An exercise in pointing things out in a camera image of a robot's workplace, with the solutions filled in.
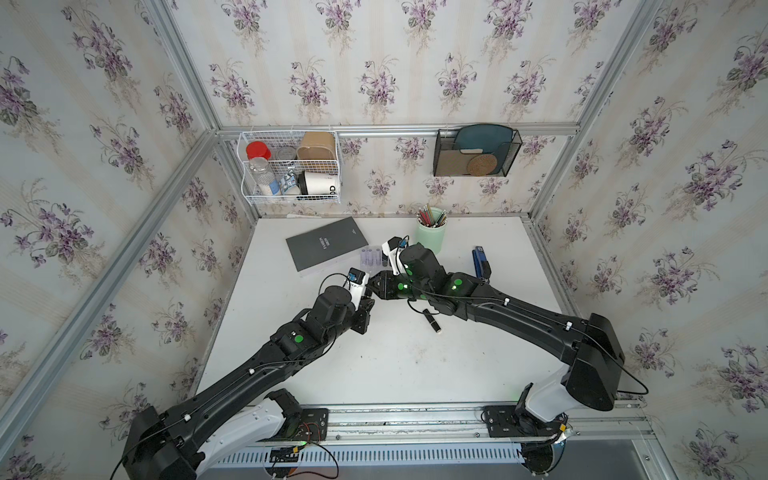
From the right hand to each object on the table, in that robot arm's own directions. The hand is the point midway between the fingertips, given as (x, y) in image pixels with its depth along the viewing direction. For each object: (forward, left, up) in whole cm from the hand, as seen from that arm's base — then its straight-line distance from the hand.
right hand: (371, 283), depth 74 cm
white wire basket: (+39, +24, +8) cm, 46 cm away
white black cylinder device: (+35, +19, +4) cm, 40 cm away
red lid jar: (+42, +38, +12) cm, 57 cm away
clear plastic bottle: (+30, +33, +10) cm, 46 cm away
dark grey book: (+29, +20, -19) cm, 40 cm away
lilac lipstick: (+20, +2, -15) cm, 25 cm away
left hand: (-3, -1, -5) cm, 6 cm away
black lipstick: (+1, -18, -22) cm, 28 cm away
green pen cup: (+27, -18, -9) cm, 34 cm away
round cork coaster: (+44, -35, +4) cm, 56 cm away
